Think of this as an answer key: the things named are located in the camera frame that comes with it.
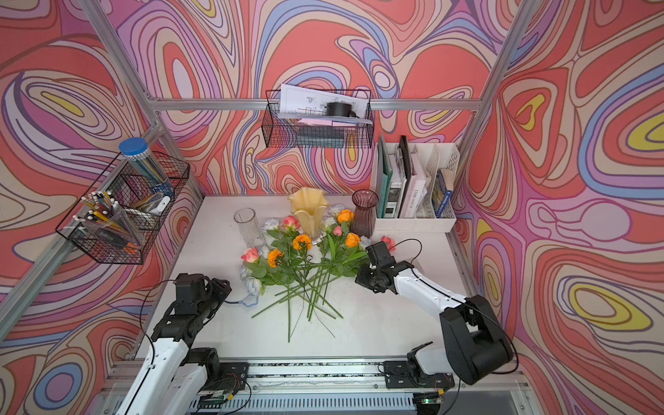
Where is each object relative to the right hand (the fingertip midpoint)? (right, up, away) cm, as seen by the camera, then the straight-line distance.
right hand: (361, 285), depth 88 cm
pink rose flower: (-27, +22, +16) cm, 39 cm away
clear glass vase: (-39, +20, +1) cm, 44 cm away
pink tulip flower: (-8, +18, +13) cm, 24 cm away
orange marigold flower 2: (-21, +14, +10) cm, 27 cm away
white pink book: (+19, +35, +1) cm, 39 cm away
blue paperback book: (+34, +29, +13) cm, 47 cm away
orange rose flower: (-2, +15, +11) cm, 18 cm away
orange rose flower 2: (-5, +24, +16) cm, 30 cm away
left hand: (-44, +2, -6) cm, 44 cm away
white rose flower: (-35, +21, +14) cm, 43 cm away
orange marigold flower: (-31, +9, +4) cm, 32 cm away
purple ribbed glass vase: (+3, +25, +14) cm, 29 cm away
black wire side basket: (-65, +26, -15) cm, 71 cm away
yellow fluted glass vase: (-19, +29, +8) cm, 35 cm away
